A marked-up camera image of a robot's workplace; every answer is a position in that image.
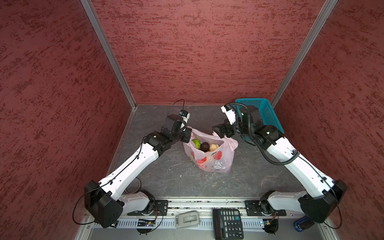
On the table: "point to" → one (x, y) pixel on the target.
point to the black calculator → (227, 224)
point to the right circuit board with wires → (270, 225)
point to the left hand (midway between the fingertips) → (188, 133)
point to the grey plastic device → (187, 220)
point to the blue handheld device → (303, 223)
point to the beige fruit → (213, 147)
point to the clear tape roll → (133, 186)
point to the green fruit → (197, 143)
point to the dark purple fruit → (205, 147)
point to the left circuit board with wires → (143, 222)
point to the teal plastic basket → (269, 116)
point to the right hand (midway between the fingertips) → (218, 127)
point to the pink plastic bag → (219, 160)
